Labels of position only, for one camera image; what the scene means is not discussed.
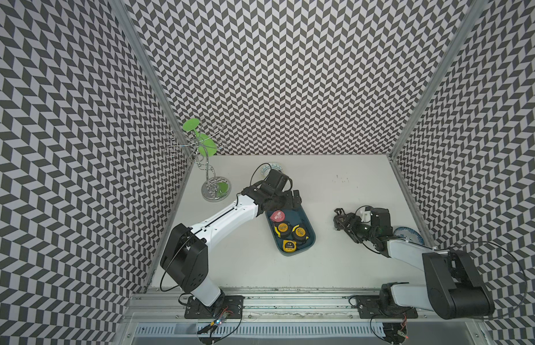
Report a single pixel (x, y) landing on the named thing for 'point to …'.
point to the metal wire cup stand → (197, 146)
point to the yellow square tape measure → (289, 246)
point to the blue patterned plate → (409, 234)
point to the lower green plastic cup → (207, 146)
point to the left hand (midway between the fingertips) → (291, 203)
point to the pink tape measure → (277, 215)
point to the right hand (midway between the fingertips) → (339, 225)
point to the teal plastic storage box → (296, 215)
